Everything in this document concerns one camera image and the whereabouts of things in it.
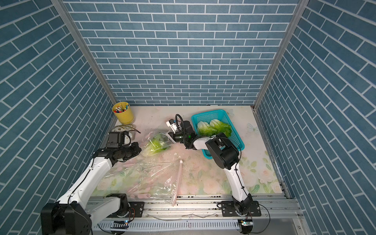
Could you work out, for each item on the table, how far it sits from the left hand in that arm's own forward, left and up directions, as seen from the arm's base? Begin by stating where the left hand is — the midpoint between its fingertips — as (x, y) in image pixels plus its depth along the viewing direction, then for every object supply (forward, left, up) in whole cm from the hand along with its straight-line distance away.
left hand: (145, 148), depth 83 cm
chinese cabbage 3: (+4, -7, -1) cm, 8 cm away
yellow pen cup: (+31, +23, -1) cm, 39 cm away
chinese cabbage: (+16, -35, -2) cm, 39 cm away
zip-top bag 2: (-15, 0, -8) cm, 17 cm away
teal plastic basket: (+30, -40, -4) cm, 50 cm away
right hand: (+7, -9, -1) cm, 11 cm away
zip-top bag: (+4, -2, +4) cm, 6 cm away
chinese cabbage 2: (+19, -43, -3) cm, 47 cm away
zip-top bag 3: (-1, -5, -11) cm, 12 cm away
